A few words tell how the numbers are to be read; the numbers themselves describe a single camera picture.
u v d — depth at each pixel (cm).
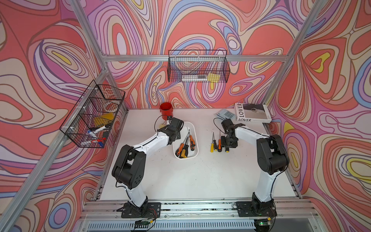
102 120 70
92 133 73
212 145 98
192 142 93
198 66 96
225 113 115
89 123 73
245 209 73
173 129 70
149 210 73
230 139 80
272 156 52
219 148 94
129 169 46
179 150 91
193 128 96
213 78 86
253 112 113
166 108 108
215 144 98
